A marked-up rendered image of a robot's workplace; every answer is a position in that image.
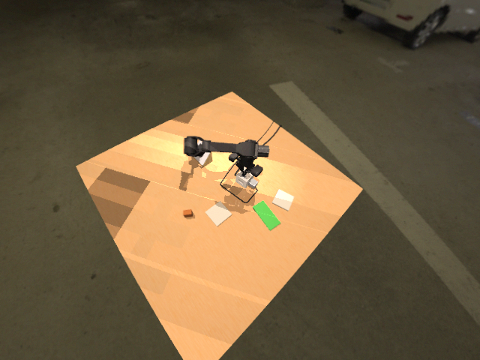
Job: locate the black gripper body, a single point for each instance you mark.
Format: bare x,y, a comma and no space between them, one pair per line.
255,170

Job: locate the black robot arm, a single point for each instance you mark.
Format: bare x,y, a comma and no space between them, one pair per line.
248,149

